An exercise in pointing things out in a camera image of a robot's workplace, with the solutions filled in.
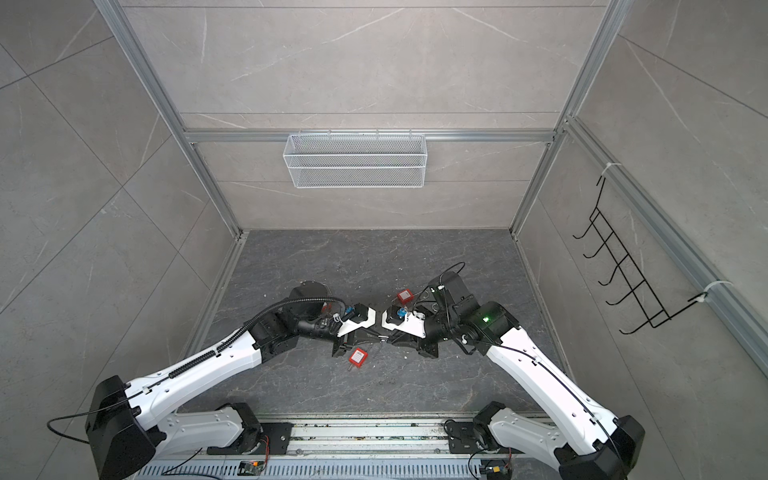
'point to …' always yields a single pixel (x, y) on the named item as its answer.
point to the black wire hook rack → (641, 294)
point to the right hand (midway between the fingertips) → (398, 331)
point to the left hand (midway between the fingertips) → (379, 330)
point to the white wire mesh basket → (356, 161)
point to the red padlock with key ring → (357, 358)
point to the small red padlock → (405, 296)
